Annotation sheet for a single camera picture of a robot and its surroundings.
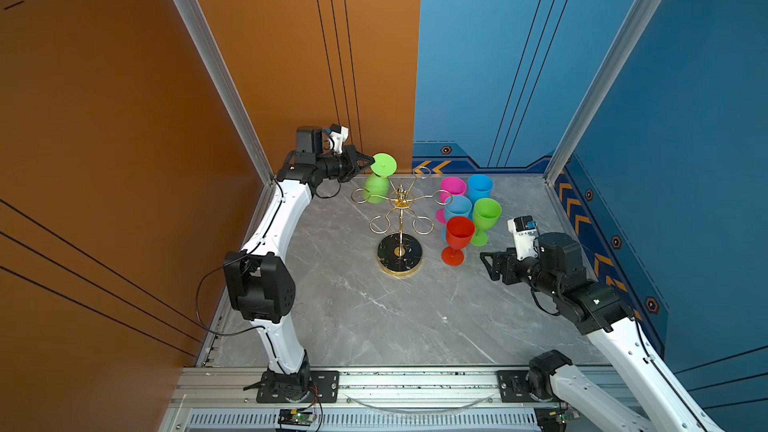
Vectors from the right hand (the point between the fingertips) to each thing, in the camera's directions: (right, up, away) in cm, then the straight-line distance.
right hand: (491, 252), depth 72 cm
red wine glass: (-4, +4, +14) cm, 15 cm away
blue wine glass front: (-4, +11, +22) cm, 25 cm away
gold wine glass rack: (-22, -5, +24) cm, 33 cm away
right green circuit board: (+14, -39, -3) cm, 41 cm away
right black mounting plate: (+5, -33, 0) cm, 33 cm away
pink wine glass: (-5, +18, +27) cm, 32 cm away
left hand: (-29, +24, +7) cm, 38 cm away
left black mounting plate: (-41, -34, +1) cm, 54 cm away
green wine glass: (+6, +9, +22) cm, 24 cm away
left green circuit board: (-46, -39, -2) cm, 60 cm away
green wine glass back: (-29, +16, +14) cm, 36 cm away
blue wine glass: (+5, +17, +27) cm, 32 cm away
